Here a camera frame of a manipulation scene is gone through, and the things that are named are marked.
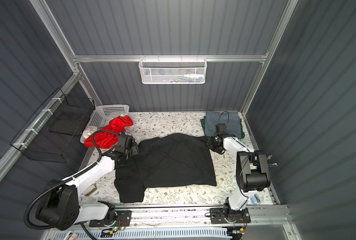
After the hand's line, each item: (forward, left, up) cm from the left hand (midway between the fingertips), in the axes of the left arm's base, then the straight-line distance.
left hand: (132, 146), depth 89 cm
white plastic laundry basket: (+35, +30, -7) cm, 46 cm away
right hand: (+1, -49, -5) cm, 49 cm away
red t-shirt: (+4, +16, +3) cm, 17 cm away
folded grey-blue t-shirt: (+25, -69, -6) cm, 74 cm away
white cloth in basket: (+14, +30, 0) cm, 33 cm away
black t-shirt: (-6, -26, -9) cm, 28 cm away
